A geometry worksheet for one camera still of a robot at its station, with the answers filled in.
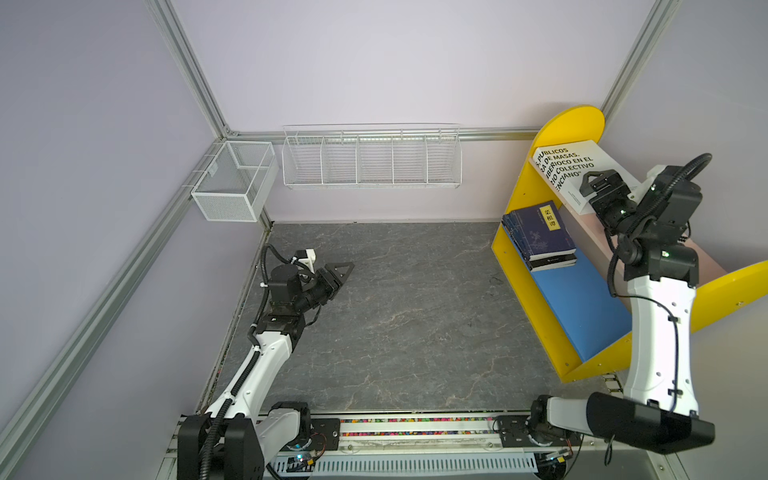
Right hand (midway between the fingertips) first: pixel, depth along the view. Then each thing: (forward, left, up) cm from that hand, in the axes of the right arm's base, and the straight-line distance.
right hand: (597, 186), depth 63 cm
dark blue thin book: (+11, 0, -25) cm, 27 cm away
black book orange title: (+2, -3, -29) cm, 30 cm away
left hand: (-6, +55, -22) cm, 60 cm away
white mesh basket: (+31, +98, -21) cm, 105 cm away
